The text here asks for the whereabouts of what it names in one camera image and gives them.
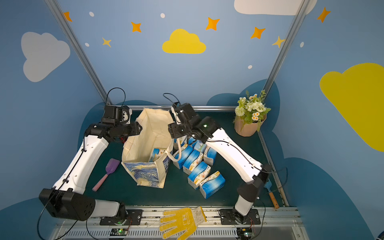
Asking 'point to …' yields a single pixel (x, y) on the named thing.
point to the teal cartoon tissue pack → (199, 146)
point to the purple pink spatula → (111, 167)
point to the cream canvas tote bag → (154, 134)
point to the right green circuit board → (244, 233)
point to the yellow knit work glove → (186, 220)
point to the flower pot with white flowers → (250, 114)
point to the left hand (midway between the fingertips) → (140, 126)
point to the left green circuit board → (118, 232)
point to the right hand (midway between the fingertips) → (177, 125)
